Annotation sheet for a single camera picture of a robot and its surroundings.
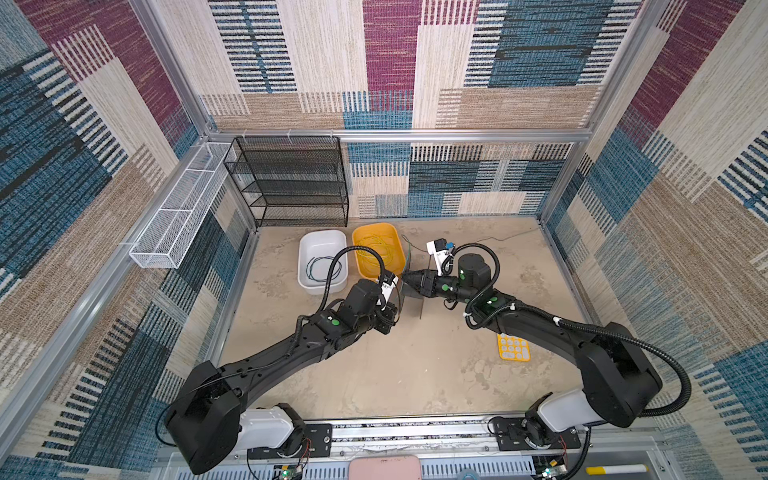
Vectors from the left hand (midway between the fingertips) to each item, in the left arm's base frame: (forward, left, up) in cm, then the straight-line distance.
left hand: (395, 302), depth 81 cm
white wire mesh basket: (+8, +54, +18) cm, 58 cm away
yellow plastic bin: (+20, -2, -10) cm, 22 cm away
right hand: (+3, -2, +5) cm, 6 cm away
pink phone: (-35, +3, -13) cm, 37 cm away
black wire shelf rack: (+48, +36, +4) cm, 60 cm away
